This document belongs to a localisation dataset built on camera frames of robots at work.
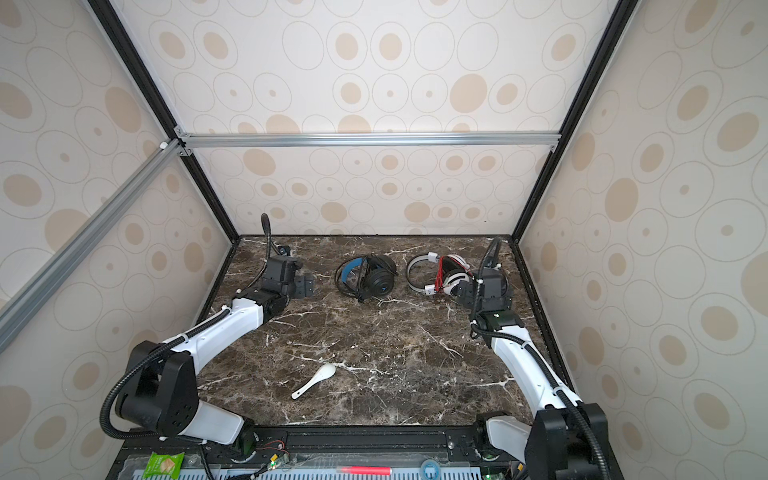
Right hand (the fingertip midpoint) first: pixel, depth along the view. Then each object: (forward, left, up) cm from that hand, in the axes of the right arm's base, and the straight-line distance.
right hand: (485, 285), depth 85 cm
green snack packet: (-41, +80, -13) cm, 91 cm away
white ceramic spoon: (-18, +46, -16) cm, 52 cm away
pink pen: (-42, +34, -17) cm, 56 cm away
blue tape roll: (-42, +18, -16) cm, 48 cm away
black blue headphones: (+17, +36, -17) cm, 43 cm away
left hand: (+6, +54, 0) cm, 54 cm away
